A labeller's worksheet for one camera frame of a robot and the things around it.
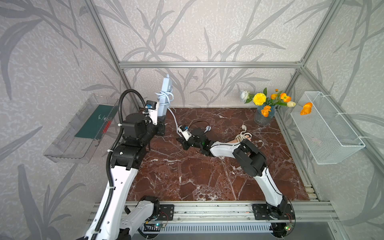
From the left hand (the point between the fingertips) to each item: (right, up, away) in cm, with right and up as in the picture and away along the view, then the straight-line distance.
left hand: (162, 115), depth 66 cm
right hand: (+2, -13, +26) cm, 30 cm away
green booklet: (-31, -3, +3) cm, 31 cm away
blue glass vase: (+61, -1, +43) cm, 74 cm away
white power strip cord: (+42, -14, +29) cm, 53 cm away
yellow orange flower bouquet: (+62, +11, +21) cm, 66 cm away
